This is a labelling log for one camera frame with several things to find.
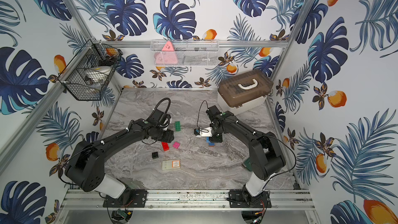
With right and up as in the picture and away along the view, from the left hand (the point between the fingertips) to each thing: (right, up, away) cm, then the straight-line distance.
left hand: (170, 135), depth 87 cm
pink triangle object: (-2, +45, +3) cm, 46 cm away
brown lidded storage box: (+43, +24, +5) cm, 49 cm away
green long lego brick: (+3, +4, +12) cm, 13 cm away
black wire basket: (-39, +34, -9) cm, 52 cm away
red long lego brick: (-3, -7, +3) cm, 9 cm away
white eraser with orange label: (+1, -15, -3) cm, 16 cm away
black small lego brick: (-9, -11, +1) cm, 14 cm away
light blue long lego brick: (+21, -1, -6) cm, 22 cm away
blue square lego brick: (+24, -6, +5) cm, 25 cm away
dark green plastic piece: (+43, -15, -3) cm, 45 cm away
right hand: (+25, -1, +4) cm, 25 cm away
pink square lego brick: (+3, -7, +5) cm, 9 cm away
